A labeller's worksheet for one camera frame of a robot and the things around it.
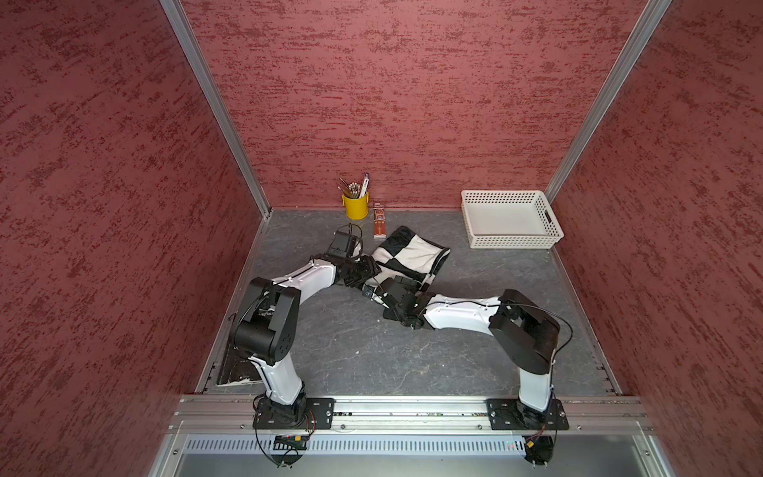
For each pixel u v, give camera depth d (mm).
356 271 810
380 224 1146
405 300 704
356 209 1163
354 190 1035
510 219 1175
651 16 711
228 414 762
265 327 477
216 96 859
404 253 1053
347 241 769
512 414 732
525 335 484
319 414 742
